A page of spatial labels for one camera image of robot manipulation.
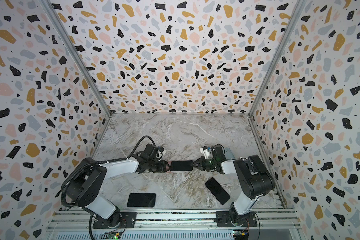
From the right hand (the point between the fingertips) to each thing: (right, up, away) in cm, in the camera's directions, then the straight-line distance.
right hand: (190, 163), depth 89 cm
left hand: (-13, -2, 0) cm, 13 cm away
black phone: (+16, -15, -3) cm, 22 cm away
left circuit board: (-37, -29, -19) cm, 51 cm away
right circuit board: (+23, -30, -17) cm, 42 cm away
